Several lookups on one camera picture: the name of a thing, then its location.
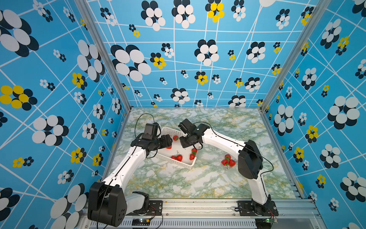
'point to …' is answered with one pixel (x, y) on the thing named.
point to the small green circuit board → (140, 222)
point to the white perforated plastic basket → (185, 157)
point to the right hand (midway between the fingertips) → (185, 141)
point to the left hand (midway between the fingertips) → (169, 139)
